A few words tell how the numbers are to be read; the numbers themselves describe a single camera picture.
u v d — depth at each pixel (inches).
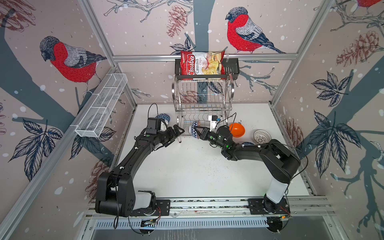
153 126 26.3
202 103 54.4
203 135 30.4
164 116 42.5
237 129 40.4
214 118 30.6
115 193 16.4
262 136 38.5
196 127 32.5
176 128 30.0
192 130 32.9
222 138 26.6
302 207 29.3
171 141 33.0
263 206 25.9
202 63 34.5
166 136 28.6
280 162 19.0
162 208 28.7
